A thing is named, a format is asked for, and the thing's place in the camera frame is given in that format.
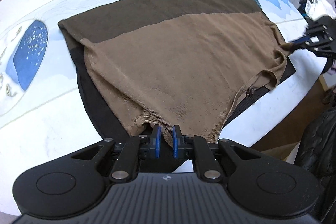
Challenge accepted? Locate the blue gloved right hand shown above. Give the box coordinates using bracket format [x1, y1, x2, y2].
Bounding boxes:
[299, 0, 336, 23]

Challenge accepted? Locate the brown two-tone sweater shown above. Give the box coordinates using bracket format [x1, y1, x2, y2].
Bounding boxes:
[58, 0, 291, 143]

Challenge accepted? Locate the black zipper pull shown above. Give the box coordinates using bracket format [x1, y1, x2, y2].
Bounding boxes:
[245, 87, 255, 98]

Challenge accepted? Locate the black garment storage bag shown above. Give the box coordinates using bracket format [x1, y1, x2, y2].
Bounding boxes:
[68, 45, 297, 172]

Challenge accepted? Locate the blue patterned table mat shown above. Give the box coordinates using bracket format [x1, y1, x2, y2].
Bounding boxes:
[0, 0, 310, 125]

